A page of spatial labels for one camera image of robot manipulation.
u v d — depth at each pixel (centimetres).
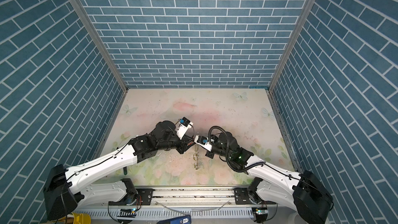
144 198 74
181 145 64
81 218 63
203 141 63
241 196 74
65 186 41
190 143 71
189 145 69
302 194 41
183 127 65
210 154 69
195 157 87
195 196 75
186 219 65
